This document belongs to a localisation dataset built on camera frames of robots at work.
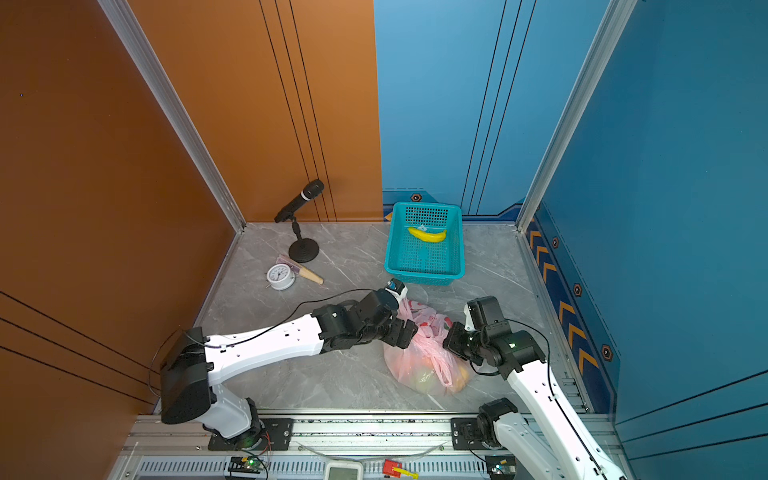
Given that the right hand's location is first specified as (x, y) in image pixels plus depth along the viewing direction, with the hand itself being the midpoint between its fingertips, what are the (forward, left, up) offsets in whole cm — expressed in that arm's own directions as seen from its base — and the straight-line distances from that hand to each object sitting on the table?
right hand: (439, 341), depth 75 cm
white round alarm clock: (+27, +50, -8) cm, 57 cm away
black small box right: (-25, -14, -16) cm, 32 cm away
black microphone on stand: (+41, +46, -11) cm, 63 cm away
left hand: (+4, +8, +2) cm, 9 cm away
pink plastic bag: (-4, +3, -4) cm, 7 cm away
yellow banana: (+47, -1, -11) cm, 49 cm away
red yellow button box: (-25, +12, -12) cm, 30 cm away
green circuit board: (-24, +47, -14) cm, 54 cm away
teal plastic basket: (+44, 0, -12) cm, 46 cm away
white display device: (-26, +23, -11) cm, 36 cm away
